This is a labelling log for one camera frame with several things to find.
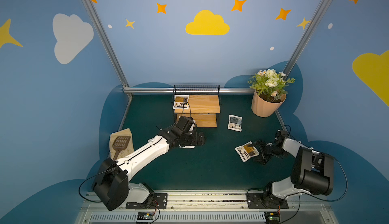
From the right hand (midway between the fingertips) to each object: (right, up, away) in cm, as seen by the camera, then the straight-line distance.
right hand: (252, 150), depth 90 cm
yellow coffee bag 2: (-4, -1, 0) cm, 4 cm away
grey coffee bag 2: (-7, +15, +14) cm, 22 cm away
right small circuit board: (+4, -29, -17) cm, 33 cm away
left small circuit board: (-59, -27, -18) cm, 67 cm away
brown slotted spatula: (-81, +4, +1) cm, 81 cm away
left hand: (-32, +9, -9) cm, 34 cm away
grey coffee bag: (-39, +4, -6) cm, 40 cm away
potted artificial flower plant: (+15, +35, +8) cm, 39 cm away
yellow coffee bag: (-44, +29, +3) cm, 53 cm away
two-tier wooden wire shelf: (-29, +28, +4) cm, 41 cm away
